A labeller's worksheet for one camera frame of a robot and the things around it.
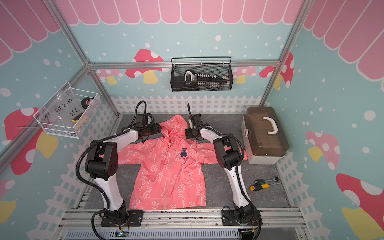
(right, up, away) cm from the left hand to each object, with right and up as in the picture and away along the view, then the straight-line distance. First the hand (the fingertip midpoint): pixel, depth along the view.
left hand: (157, 129), depth 101 cm
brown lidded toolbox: (+69, -5, -9) cm, 69 cm away
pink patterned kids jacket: (+11, -24, -12) cm, 29 cm away
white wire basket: (-30, -1, -35) cm, 46 cm away
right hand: (+22, -2, +6) cm, 23 cm away
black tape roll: (-33, +15, -21) cm, 42 cm away
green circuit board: (-11, -50, -29) cm, 59 cm away
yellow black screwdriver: (+64, -31, -18) cm, 73 cm away
